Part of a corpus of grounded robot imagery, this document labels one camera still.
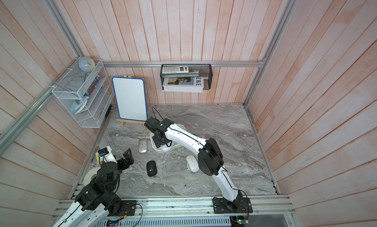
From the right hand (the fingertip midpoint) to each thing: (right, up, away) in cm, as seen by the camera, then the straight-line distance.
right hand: (162, 141), depth 88 cm
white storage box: (-1, 0, -11) cm, 11 cm away
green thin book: (+20, +42, +2) cm, 46 cm away
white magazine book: (+15, +36, +6) cm, 39 cm away
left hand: (-18, -5, -11) cm, 22 cm away
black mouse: (-6, -16, -1) cm, 18 cm away
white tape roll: (-43, -19, -3) cm, 47 cm away
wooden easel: (-30, +12, +14) cm, 35 cm away
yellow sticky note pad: (-24, -2, -25) cm, 35 cm away
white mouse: (+18, -14, -2) cm, 23 cm away
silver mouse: (-14, -4, +8) cm, 16 cm away
